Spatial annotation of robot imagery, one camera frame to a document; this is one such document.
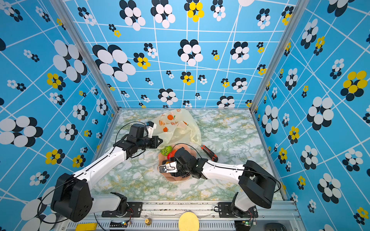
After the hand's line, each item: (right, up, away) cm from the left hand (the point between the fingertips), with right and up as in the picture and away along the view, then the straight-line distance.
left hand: (163, 140), depth 84 cm
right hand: (+4, -12, -2) cm, 13 cm away
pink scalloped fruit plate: (+3, -20, -3) cm, 21 cm away
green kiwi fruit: (+2, -6, +1) cm, 7 cm away
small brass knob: (-4, -37, -16) cm, 40 cm away
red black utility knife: (+29, -10, +10) cm, 32 cm away
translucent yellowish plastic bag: (+5, +7, +19) cm, 20 cm away
